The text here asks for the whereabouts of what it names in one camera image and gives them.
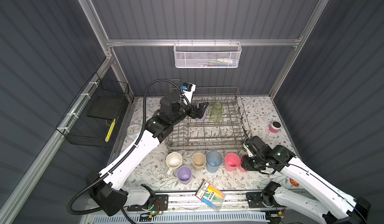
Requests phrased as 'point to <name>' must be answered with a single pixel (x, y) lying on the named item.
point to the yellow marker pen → (110, 131)
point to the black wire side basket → (91, 119)
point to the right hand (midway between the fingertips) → (244, 166)
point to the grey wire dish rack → (224, 129)
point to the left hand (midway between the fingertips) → (200, 99)
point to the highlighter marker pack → (210, 195)
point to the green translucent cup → (216, 112)
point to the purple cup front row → (184, 174)
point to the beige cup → (198, 160)
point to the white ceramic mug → (174, 160)
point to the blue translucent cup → (213, 159)
